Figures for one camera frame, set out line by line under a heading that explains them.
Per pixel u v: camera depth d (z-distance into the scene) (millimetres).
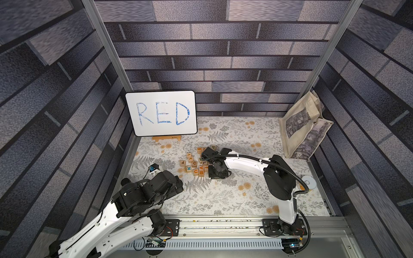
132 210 419
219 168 657
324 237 732
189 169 906
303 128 885
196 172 897
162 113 970
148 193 467
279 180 486
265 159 526
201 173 894
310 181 833
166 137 1034
